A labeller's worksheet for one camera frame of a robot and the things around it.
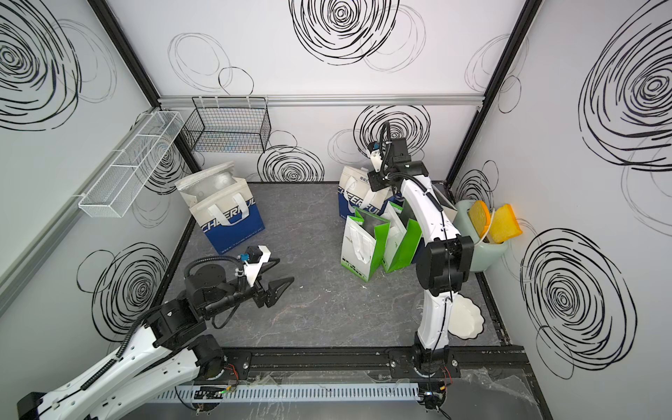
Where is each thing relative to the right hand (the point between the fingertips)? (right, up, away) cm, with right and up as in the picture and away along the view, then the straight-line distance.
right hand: (375, 176), depth 88 cm
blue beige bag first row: (-50, -10, -4) cm, 51 cm away
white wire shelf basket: (-75, -7, -16) cm, 77 cm away
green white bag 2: (+6, -20, -13) cm, 24 cm away
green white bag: (-5, -21, -15) cm, 26 cm away
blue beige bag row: (-7, -5, +3) cm, 9 cm away
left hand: (-27, -27, -21) cm, 43 cm away
